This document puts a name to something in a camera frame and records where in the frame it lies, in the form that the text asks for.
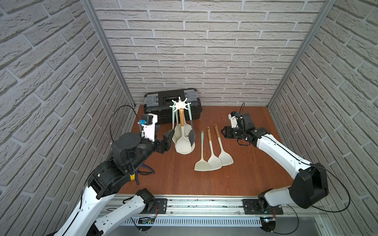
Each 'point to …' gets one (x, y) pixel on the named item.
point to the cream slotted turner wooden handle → (225, 159)
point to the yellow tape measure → (133, 177)
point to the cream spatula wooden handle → (214, 162)
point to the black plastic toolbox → (159, 103)
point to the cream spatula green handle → (202, 165)
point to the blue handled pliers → (143, 172)
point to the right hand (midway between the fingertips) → (226, 131)
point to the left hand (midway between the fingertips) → (170, 125)
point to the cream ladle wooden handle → (183, 144)
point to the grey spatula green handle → (191, 133)
